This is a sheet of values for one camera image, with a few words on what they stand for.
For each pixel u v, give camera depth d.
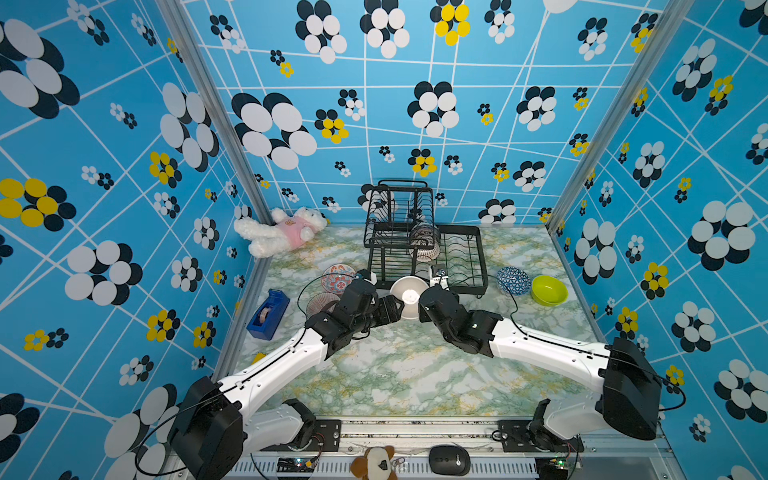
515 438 0.73
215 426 0.39
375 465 0.67
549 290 0.99
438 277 0.67
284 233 1.06
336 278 0.69
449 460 0.69
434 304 0.59
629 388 0.41
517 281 1.02
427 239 0.94
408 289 0.83
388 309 0.70
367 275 0.74
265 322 0.87
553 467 0.69
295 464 0.72
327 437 0.74
